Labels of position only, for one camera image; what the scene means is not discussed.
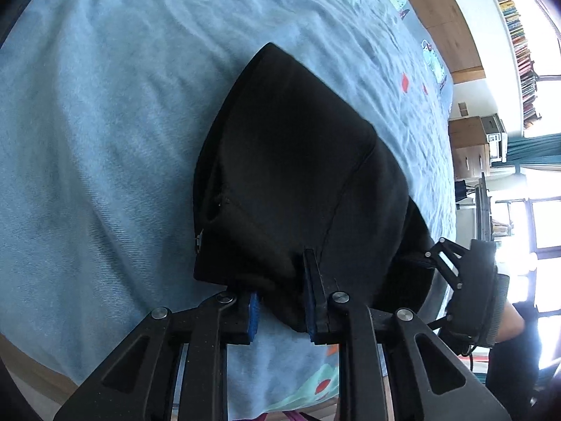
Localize wall bookshelf with books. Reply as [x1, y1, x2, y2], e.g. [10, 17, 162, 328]
[496, 0, 541, 129]

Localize person's right hand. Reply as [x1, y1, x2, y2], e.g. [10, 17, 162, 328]
[495, 302, 525, 343]

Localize black pants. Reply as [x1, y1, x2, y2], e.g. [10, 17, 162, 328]
[193, 44, 434, 333]

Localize wooden headboard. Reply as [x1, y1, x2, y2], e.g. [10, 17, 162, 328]
[409, 0, 486, 85]

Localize wooden bedside cabinet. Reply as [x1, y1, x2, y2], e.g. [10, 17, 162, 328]
[449, 117, 491, 181]

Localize grey printer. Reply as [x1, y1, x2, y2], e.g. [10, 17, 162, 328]
[481, 114, 508, 162]

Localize blue patterned bed cover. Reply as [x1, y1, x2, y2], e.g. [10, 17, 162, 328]
[0, 0, 458, 421]

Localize teal curtain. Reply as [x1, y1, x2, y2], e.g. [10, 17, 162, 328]
[492, 133, 561, 167]

